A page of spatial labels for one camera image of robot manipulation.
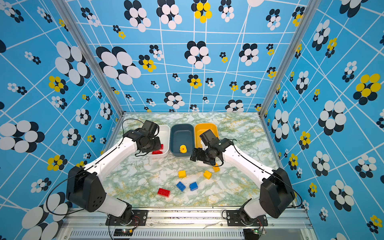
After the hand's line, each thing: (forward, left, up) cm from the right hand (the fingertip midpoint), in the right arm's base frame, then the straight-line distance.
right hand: (197, 160), depth 81 cm
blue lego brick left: (-11, +9, -11) cm, 18 cm away
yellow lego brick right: (-4, -6, -11) cm, 13 cm away
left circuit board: (-32, +38, -14) cm, 51 cm away
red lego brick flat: (-14, +18, -10) cm, 25 cm away
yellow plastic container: (+29, -1, -9) cm, 30 cm away
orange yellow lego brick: (0, -11, -11) cm, 16 cm away
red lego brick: (+9, +25, -7) cm, 28 cm away
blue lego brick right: (-11, +2, -11) cm, 15 cm away
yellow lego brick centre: (-4, +9, -11) cm, 14 cm away
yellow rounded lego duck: (+12, +10, -9) cm, 18 cm away
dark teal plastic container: (+25, +12, -9) cm, 29 cm away
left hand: (+9, +22, +1) cm, 24 cm away
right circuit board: (-32, -26, -12) cm, 43 cm away
